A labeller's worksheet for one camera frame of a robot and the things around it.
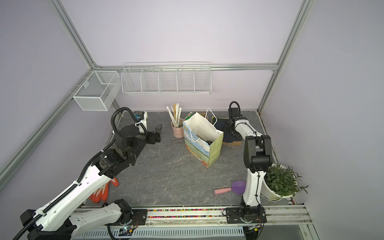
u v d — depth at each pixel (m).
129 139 0.47
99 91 0.99
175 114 0.99
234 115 0.81
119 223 0.71
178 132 1.00
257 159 0.54
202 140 0.72
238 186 0.84
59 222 0.39
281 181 0.67
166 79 0.99
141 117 0.55
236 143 0.97
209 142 0.71
